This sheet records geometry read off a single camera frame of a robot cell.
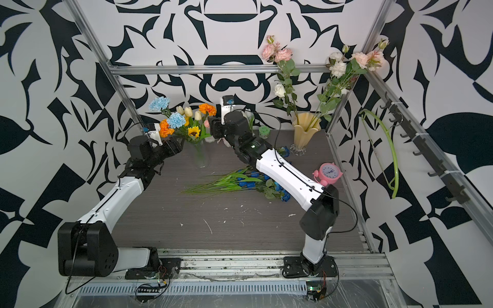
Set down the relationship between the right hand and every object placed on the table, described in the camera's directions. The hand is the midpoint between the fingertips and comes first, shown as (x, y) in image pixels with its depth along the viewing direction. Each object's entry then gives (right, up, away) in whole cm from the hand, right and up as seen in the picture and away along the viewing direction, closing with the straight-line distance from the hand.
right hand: (217, 112), depth 72 cm
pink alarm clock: (+53, -25, +27) cm, 64 cm away
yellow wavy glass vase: (+42, -1, +30) cm, 51 cm away
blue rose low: (+29, -35, +17) cm, 48 cm away
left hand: (-19, -7, +10) cm, 22 cm away
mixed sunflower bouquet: (-14, -3, +15) cm, 21 cm away
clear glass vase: (-12, -16, +27) cm, 34 cm away
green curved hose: (+64, -16, +7) cm, 66 cm away
